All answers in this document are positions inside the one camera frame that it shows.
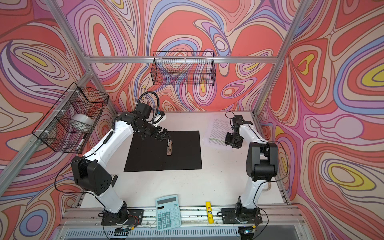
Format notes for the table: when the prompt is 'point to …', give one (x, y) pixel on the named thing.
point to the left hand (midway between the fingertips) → (165, 133)
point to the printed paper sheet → (217, 129)
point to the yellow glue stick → (209, 212)
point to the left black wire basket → (69, 124)
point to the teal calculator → (168, 214)
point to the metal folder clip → (169, 148)
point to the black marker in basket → (78, 147)
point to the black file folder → (149, 155)
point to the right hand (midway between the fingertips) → (230, 147)
